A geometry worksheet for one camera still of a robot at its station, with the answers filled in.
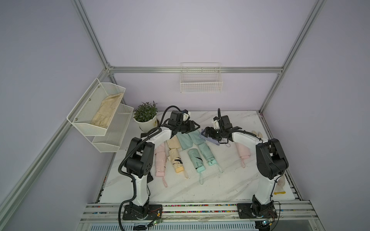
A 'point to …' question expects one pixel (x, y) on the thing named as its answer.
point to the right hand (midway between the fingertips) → (207, 135)
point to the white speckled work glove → (279, 186)
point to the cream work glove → (259, 134)
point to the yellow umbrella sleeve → (173, 143)
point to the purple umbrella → (209, 139)
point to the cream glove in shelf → (105, 112)
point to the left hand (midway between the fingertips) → (197, 127)
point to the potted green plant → (145, 116)
